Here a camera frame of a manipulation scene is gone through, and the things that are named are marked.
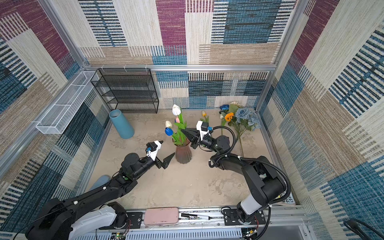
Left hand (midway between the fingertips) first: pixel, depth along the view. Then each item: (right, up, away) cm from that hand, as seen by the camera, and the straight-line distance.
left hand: (167, 145), depth 76 cm
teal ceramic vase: (-31, +10, +19) cm, 37 cm away
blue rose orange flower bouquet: (+45, +14, +28) cm, 55 cm away
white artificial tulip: (-1, +11, +4) cm, 12 cm away
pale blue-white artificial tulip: (+5, +4, +4) cm, 7 cm away
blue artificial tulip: (+1, +7, -5) cm, 9 cm away
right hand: (+7, +8, -4) cm, 12 cm away
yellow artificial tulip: (+23, +15, +39) cm, 48 cm away
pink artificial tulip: (+5, +13, -1) cm, 14 cm away
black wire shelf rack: (-34, +35, +34) cm, 60 cm away
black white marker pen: (+15, -35, -2) cm, 38 cm away
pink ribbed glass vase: (+6, -7, +18) cm, 21 cm away
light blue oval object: (-38, -21, +8) cm, 44 cm away
